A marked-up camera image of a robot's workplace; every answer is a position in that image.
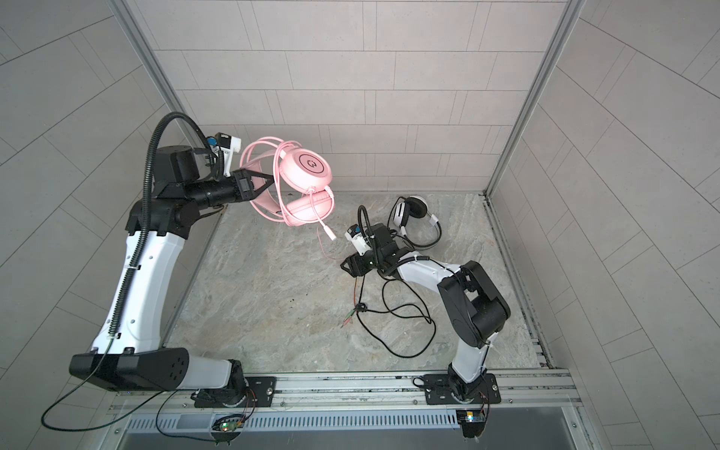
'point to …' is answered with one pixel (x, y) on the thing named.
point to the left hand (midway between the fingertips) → (276, 175)
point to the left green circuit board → (231, 426)
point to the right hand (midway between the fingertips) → (349, 261)
